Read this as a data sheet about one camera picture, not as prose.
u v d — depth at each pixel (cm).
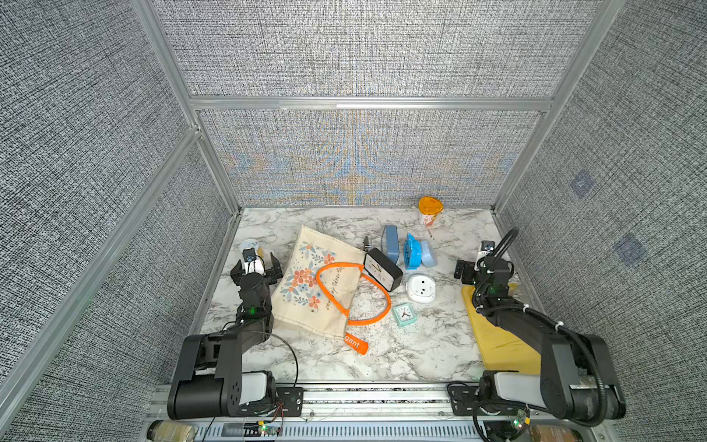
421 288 92
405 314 88
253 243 100
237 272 78
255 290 63
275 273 82
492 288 69
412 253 93
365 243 103
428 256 95
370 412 73
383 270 90
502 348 83
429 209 107
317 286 88
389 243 106
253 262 72
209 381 42
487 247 77
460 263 83
